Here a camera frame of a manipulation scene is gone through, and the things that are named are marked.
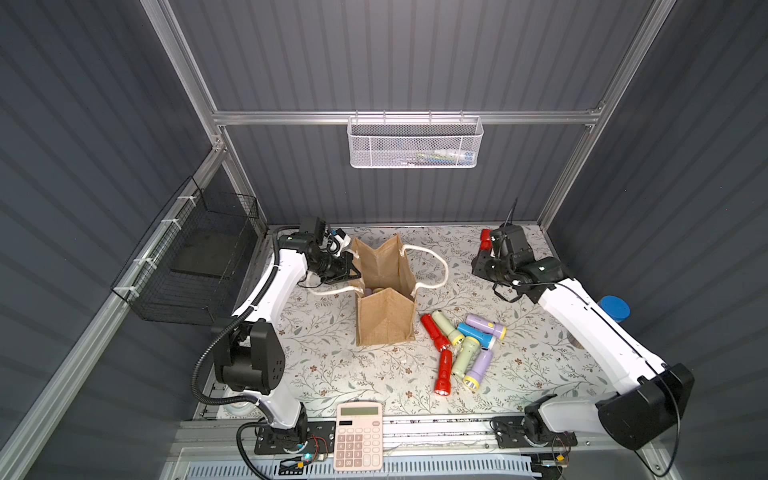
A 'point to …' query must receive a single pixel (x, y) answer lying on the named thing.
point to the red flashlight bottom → (443, 382)
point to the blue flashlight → (487, 340)
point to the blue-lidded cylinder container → (617, 308)
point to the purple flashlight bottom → (479, 369)
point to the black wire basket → (197, 258)
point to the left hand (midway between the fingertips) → (362, 277)
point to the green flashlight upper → (454, 336)
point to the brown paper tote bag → (385, 306)
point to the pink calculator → (358, 441)
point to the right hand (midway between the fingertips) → (482, 263)
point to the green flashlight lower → (470, 346)
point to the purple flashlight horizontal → (491, 327)
